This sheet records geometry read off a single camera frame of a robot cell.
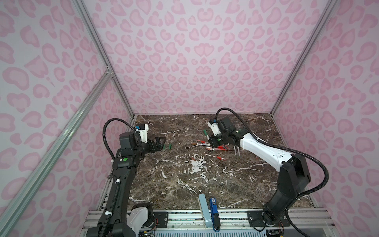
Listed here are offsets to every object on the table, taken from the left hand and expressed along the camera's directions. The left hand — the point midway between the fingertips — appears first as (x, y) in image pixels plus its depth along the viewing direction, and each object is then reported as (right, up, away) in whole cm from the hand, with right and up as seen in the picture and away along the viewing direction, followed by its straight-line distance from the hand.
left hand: (159, 137), depth 77 cm
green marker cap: (+1, -8, +24) cm, 25 cm away
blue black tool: (+28, -38, -5) cm, 48 cm away
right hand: (+27, -2, +8) cm, 28 cm away
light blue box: (+24, -38, -4) cm, 45 cm away
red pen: (+24, -5, +26) cm, 36 cm away
